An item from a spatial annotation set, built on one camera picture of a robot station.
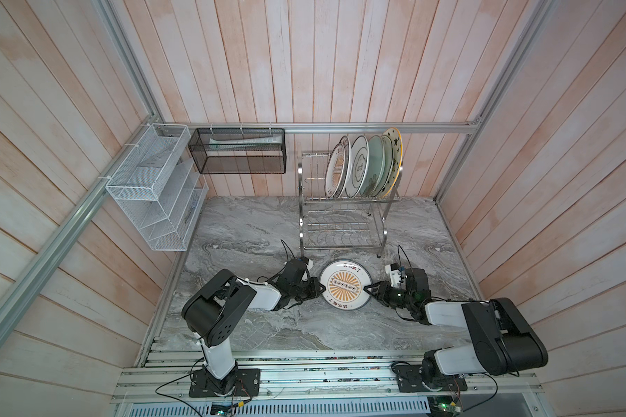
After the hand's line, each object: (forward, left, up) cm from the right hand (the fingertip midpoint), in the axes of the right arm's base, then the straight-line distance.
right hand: (366, 288), depth 91 cm
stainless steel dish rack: (+29, +5, +2) cm, 30 cm away
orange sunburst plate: (+3, +7, 0) cm, 8 cm away
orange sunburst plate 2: (+29, +12, +30) cm, 44 cm away
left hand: (-2, +15, -1) cm, 15 cm away
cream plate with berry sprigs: (+38, -9, +26) cm, 47 cm away
